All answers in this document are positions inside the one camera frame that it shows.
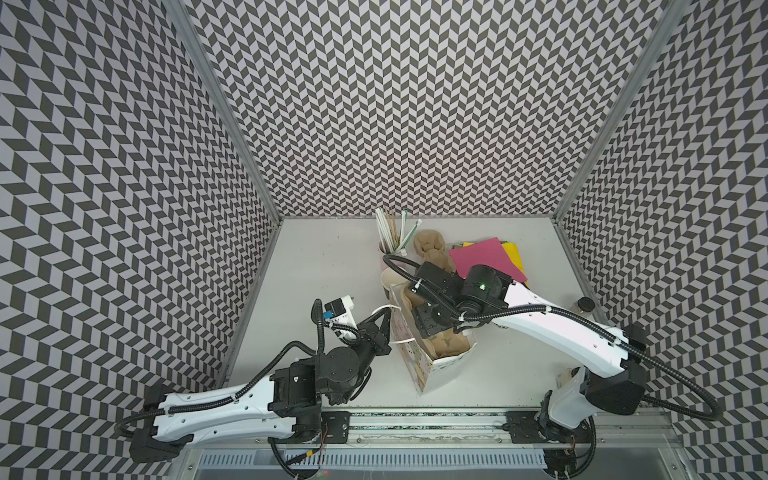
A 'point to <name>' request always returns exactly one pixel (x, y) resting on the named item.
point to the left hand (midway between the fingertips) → (393, 313)
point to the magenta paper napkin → (488, 252)
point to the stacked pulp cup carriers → (430, 245)
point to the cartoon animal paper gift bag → (428, 374)
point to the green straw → (401, 249)
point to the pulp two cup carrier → (442, 343)
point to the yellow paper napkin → (514, 252)
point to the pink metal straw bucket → (381, 249)
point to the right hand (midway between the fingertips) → (432, 329)
